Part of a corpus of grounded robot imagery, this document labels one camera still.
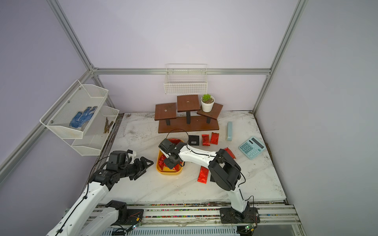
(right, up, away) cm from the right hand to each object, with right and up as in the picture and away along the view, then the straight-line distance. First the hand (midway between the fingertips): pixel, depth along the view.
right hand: (173, 162), depth 89 cm
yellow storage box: (-6, -4, +1) cm, 7 cm away
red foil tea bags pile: (-7, +3, +1) cm, 8 cm away
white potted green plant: (+22, +38, +6) cm, 44 cm away
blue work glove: (-47, +26, -13) cm, 56 cm away
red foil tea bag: (+28, +14, +15) cm, 35 cm away
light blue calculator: (+53, +8, +9) cm, 54 cm away
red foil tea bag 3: (+19, -7, -2) cm, 20 cm away
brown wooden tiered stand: (+9, +29, +19) cm, 36 cm away
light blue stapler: (+38, +16, +13) cm, 43 cm away
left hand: (-11, 0, -11) cm, 16 cm away
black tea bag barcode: (+13, +12, +15) cm, 24 cm away
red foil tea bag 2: (+22, +12, +14) cm, 28 cm away
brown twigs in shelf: (-44, +22, +6) cm, 50 cm away
